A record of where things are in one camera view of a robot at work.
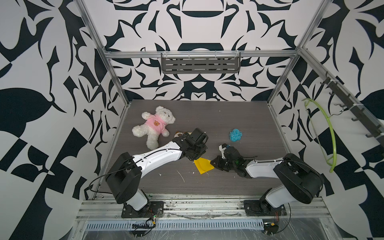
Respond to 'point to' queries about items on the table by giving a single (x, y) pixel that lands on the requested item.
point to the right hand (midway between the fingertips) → (210, 160)
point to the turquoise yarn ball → (235, 135)
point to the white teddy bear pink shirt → (156, 124)
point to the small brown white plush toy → (179, 134)
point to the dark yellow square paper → (203, 165)
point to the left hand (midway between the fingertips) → (207, 147)
